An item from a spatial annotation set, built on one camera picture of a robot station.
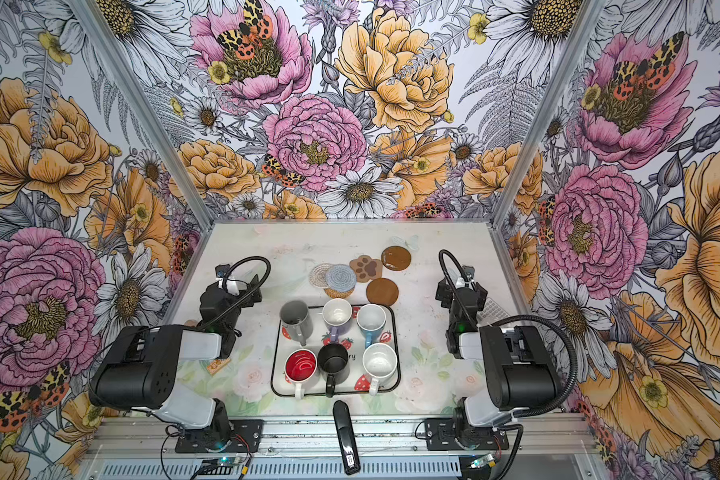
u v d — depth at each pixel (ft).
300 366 2.73
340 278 3.37
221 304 2.39
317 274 3.45
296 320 3.00
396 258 3.60
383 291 3.30
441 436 2.40
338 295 3.27
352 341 2.98
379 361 2.79
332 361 2.78
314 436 2.50
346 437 2.31
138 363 1.67
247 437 2.41
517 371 1.52
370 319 2.98
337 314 3.06
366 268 3.54
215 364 2.79
